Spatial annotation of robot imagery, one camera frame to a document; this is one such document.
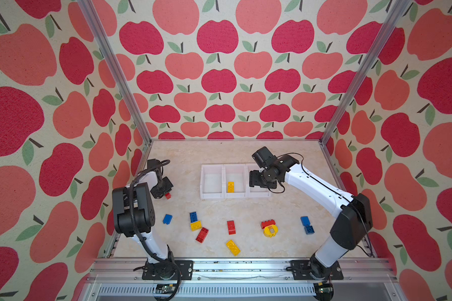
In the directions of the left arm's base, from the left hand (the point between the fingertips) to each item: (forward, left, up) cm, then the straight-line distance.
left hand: (170, 190), depth 97 cm
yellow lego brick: (+1, -32, +1) cm, 32 cm away
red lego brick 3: (-19, -47, 0) cm, 51 cm away
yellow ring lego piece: (-22, -49, +2) cm, 54 cm away
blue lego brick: (-15, -1, -1) cm, 15 cm away
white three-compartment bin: (+7, -23, -1) cm, 24 cm away
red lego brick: (-23, -19, 0) cm, 30 cm away
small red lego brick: (-4, 0, +2) cm, 5 cm away
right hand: (-5, -44, +14) cm, 47 cm away
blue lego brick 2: (-15, -14, -1) cm, 20 cm away
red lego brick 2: (-20, -32, +1) cm, 37 cm away
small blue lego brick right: (-21, -67, 0) cm, 70 cm away
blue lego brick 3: (-17, -67, 0) cm, 69 cm away
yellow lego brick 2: (-19, -15, -1) cm, 24 cm away
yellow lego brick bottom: (-28, -32, -1) cm, 43 cm away
